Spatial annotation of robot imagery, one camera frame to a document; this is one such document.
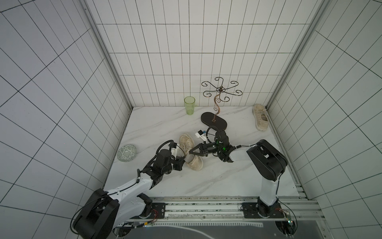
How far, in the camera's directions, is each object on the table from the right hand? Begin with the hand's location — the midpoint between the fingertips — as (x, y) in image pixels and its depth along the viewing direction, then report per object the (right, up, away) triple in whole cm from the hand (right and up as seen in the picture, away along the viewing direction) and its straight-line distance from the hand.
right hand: (192, 149), depth 81 cm
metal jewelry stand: (+15, +17, +28) cm, 36 cm away
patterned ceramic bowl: (-42, -5, +12) cm, 44 cm away
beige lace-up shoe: (-3, +2, +5) cm, 6 cm away
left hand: (-5, -8, +4) cm, 10 cm away
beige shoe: (+50, +18, +25) cm, 59 cm away
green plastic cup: (-2, +30, +27) cm, 40 cm away
